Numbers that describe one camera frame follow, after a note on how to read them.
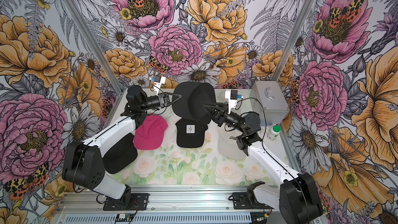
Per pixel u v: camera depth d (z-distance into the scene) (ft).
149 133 3.01
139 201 2.44
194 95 2.41
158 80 2.26
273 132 2.98
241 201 2.40
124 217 2.35
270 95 3.20
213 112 2.13
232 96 1.92
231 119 2.02
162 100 2.21
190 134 3.09
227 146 3.03
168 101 2.34
